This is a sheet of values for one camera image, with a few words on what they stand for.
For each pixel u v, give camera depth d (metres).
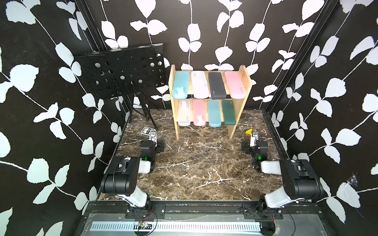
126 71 0.76
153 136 0.80
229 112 0.91
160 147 0.86
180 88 0.69
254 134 0.82
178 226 0.70
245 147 0.86
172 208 0.75
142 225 0.70
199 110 0.90
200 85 0.71
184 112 0.89
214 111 0.91
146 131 1.05
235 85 0.73
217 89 0.69
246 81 0.70
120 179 0.45
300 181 0.46
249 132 1.06
